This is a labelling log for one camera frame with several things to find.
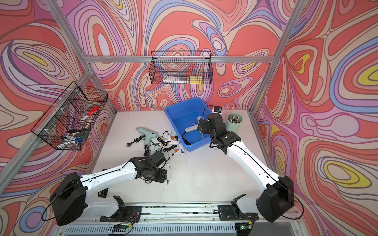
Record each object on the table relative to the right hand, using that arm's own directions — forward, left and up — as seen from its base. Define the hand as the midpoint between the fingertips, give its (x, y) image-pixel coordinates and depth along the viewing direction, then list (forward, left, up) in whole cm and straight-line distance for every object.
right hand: (207, 126), depth 80 cm
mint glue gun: (+11, +39, -19) cm, 45 cm away
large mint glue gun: (+16, +6, -20) cm, 27 cm away
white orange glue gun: (-3, +20, -22) cm, 30 cm away
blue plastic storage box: (+27, +13, -19) cm, 36 cm away
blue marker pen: (-11, +64, +7) cm, 65 cm away
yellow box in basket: (+29, +5, +11) cm, 32 cm away
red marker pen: (+5, +62, +9) cm, 63 cm away
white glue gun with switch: (+4, +23, -21) cm, 31 cm away
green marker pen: (-6, +64, +3) cm, 64 cm away
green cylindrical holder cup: (+10, -18, -8) cm, 22 cm away
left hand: (-21, +25, -20) cm, 38 cm away
